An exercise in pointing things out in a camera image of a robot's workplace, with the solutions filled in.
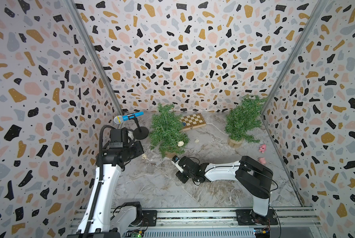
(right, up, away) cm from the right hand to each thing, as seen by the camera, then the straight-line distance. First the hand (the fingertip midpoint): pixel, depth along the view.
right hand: (178, 173), depth 89 cm
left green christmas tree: (-5, +22, -11) cm, 25 cm away
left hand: (-17, +18, -14) cm, 28 cm away
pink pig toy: (+56, +13, +10) cm, 58 cm away
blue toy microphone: (-35, +32, -1) cm, 48 cm away
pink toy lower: (+53, +7, +5) cm, 54 cm away
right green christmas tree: (+36, +32, -7) cm, 49 cm away
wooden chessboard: (+9, +32, +24) cm, 41 cm away
